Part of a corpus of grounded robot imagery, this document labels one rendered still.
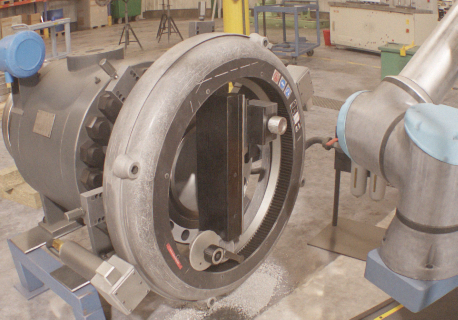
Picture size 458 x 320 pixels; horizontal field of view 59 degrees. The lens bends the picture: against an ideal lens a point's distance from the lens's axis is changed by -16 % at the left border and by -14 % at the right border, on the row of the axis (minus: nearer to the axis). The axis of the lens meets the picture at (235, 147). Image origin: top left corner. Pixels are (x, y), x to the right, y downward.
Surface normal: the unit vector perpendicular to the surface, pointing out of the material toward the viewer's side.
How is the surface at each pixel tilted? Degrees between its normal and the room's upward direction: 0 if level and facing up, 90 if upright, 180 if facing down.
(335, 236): 0
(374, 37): 90
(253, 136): 86
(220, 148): 86
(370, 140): 77
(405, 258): 70
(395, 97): 50
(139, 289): 90
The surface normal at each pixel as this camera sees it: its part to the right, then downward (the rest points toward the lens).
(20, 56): 0.79, 0.18
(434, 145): -0.62, 0.22
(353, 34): -0.81, 0.22
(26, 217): -0.04, -0.94
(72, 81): -0.35, -0.65
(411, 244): -0.69, -0.07
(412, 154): -0.95, 0.14
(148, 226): 0.58, 0.25
